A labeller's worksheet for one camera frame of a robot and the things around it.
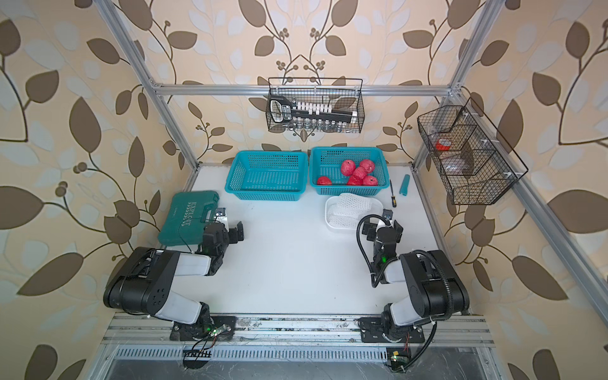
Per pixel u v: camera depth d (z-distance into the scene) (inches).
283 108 32.6
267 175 62.0
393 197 42.6
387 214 30.6
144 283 18.1
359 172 43.5
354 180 42.3
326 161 46.9
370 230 33.7
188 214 38.0
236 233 34.0
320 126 34.7
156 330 30.2
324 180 41.6
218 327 29.0
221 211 32.5
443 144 31.7
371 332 28.8
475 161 29.0
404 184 44.1
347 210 36.1
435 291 17.1
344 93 35.8
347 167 43.9
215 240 28.6
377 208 38.7
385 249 27.1
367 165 44.8
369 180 41.4
